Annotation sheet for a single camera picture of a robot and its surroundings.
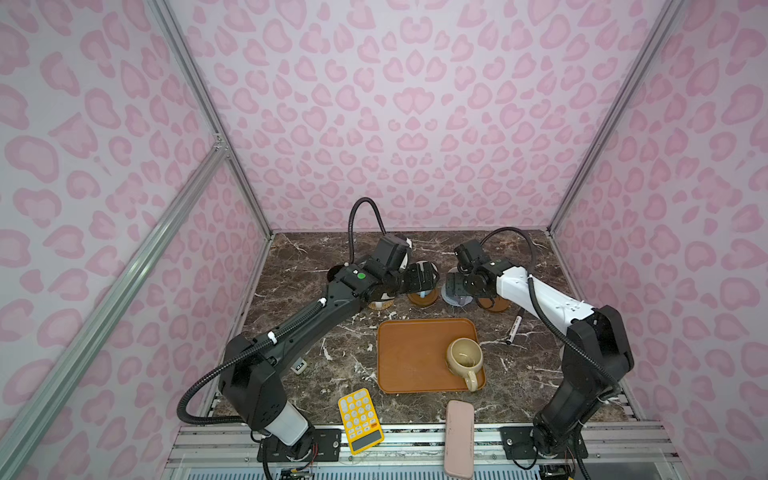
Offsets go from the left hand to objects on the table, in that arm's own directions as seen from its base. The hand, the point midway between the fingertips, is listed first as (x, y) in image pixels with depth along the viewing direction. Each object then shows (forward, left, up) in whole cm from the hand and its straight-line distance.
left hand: (431, 279), depth 76 cm
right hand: (+6, -12, -13) cm, 19 cm away
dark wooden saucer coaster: (+7, -1, -21) cm, 23 cm away
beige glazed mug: (-12, -11, -22) cm, 28 cm away
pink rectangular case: (-34, -7, -26) cm, 43 cm away
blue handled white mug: (+5, +1, -15) cm, 16 cm away
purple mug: (+3, -7, -6) cm, 10 cm away
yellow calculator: (-28, +18, -23) cm, 40 cm away
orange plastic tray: (-10, +4, -24) cm, 26 cm away
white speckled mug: (+4, +14, -21) cm, 25 cm away
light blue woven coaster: (+7, -11, -23) cm, 26 cm away
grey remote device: (-14, +37, -23) cm, 46 cm away
